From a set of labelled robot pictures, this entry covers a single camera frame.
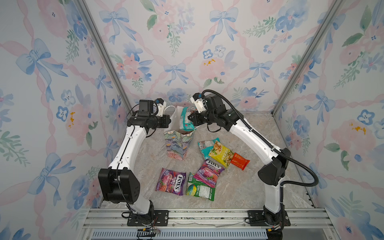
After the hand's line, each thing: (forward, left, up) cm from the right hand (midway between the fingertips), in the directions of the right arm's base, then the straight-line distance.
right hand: (188, 115), depth 77 cm
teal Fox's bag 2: (-1, -10, -28) cm, 30 cm away
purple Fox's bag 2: (-24, +10, -28) cm, 38 cm away
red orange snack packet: (-10, -31, -30) cm, 44 cm away
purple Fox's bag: (-19, -11, -27) cm, 35 cm away
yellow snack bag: (-7, -20, -27) cm, 34 cm away
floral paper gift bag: (-8, +5, -11) cm, 15 cm away
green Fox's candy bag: (-28, -6, -28) cm, 40 cm away
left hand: (+2, +10, -4) cm, 11 cm away
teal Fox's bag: (-3, +1, -3) cm, 4 cm away
